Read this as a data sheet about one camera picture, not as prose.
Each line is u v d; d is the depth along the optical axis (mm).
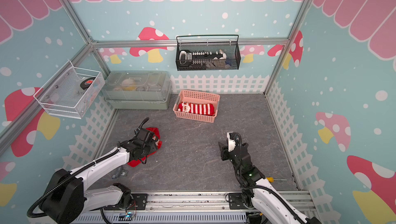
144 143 679
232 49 964
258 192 547
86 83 777
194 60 872
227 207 740
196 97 1161
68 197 405
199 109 1056
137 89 1025
